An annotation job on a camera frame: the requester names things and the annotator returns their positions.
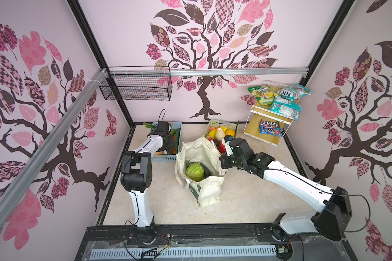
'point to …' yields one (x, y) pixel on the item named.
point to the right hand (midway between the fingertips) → (220, 155)
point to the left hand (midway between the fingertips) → (168, 145)
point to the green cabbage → (195, 171)
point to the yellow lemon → (225, 129)
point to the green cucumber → (177, 137)
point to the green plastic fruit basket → (228, 124)
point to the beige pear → (220, 134)
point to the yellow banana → (213, 133)
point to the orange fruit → (230, 132)
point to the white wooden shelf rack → (273, 112)
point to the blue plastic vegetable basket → (160, 156)
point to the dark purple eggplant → (207, 172)
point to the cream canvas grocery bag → (202, 150)
